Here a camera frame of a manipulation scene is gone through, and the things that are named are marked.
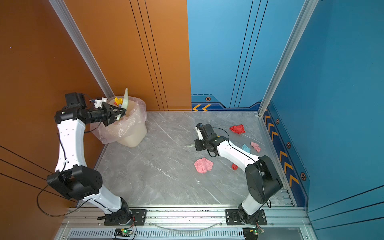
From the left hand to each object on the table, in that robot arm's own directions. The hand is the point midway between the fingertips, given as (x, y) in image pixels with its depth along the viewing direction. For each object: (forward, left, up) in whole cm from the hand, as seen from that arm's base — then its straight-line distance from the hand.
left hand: (125, 109), depth 73 cm
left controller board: (-47, -1, -37) cm, 59 cm away
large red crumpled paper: (+15, -66, -33) cm, 75 cm away
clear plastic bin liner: (+5, 0, -10) cm, 11 cm away
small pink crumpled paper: (+1, -75, -33) cm, 83 cm away
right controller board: (-46, -62, -35) cm, 85 cm away
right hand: (-3, -35, -24) cm, 43 cm away
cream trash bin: (0, +4, -25) cm, 25 cm away
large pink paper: (-13, -40, -33) cm, 53 cm away
